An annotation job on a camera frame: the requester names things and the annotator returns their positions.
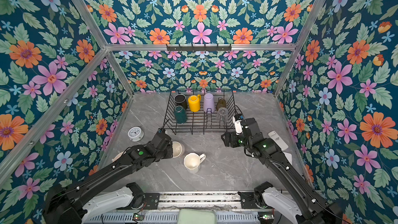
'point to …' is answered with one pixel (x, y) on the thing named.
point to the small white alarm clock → (136, 134)
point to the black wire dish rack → (200, 111)
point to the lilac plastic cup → (209, 103)
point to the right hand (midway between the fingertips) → (228, 134)
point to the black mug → (180, 99)
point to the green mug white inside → (180, 114)
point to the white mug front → (192, 161)
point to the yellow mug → (194, 101)
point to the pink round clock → (118, 156)
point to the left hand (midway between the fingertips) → (175, 147)
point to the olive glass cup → (221, 103)
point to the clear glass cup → (223, 114)
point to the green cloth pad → (197, 216)
